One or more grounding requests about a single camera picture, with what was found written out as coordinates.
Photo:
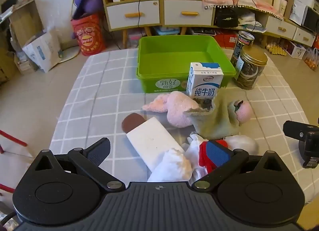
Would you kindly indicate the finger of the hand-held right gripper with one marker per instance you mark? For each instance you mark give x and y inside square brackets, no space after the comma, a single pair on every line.
[295,128]

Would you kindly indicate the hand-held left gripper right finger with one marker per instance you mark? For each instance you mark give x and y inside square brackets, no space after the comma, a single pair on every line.
[218,155]

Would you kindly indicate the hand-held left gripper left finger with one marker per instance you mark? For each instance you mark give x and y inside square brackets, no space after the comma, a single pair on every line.
[98,151]

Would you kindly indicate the white plush with red scarf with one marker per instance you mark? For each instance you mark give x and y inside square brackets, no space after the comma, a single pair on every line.
[197,147]

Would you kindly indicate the green dressed pink head doll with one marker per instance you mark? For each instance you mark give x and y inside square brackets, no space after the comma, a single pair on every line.
[219,118]

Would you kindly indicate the white soft cloth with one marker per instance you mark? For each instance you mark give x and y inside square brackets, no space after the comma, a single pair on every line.
[172,166]

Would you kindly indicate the white ice cream bar toy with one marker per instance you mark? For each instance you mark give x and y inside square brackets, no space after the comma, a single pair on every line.
[152,138]

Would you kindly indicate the pink plush toy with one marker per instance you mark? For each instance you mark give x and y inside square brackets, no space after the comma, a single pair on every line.
[177,111]

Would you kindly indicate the green plastic bin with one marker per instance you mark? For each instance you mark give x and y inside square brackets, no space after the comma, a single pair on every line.
[174,53]

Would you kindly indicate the bag of oranges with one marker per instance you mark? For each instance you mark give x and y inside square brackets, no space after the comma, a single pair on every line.
[312,60]

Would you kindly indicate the glass jar gold lid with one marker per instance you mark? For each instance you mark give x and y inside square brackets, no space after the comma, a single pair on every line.
[250,68]

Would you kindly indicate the white blue milk carton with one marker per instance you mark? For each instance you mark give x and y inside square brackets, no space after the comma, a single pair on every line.
[204,81]

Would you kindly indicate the white storage box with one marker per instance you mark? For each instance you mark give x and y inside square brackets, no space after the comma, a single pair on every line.
[295,48]

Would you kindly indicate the tray of eggs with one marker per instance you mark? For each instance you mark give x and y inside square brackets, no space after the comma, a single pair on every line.
[276,49]

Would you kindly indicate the red chair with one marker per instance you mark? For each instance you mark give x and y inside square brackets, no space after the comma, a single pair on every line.
[12,138]

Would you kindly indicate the printed tin can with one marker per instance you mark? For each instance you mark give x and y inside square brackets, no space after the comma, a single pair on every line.
[243,43]

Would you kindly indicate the low wooden drawer cabinet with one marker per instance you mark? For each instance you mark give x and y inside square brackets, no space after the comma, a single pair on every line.
[281,27]

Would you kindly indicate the black appliance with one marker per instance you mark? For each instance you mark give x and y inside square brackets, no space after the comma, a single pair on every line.
[310,18]

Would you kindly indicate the red box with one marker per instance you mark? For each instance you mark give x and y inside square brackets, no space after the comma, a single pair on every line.
[225,38]

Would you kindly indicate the red printed bag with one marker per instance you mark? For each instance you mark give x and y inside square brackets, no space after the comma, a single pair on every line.
[88,36]

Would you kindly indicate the white cardboard box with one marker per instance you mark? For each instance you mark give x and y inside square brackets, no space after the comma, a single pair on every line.
[42,48]

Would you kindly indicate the black bag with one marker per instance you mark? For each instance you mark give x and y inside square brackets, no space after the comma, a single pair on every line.
[226,17]

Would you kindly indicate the clear plastic container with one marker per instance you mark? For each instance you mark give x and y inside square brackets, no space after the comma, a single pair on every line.
[165,31]

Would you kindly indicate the purple bag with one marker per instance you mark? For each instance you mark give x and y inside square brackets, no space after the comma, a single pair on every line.
[89,1]

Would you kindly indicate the wooden bookshelf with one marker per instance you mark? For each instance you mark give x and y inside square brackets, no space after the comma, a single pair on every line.
[20,21]

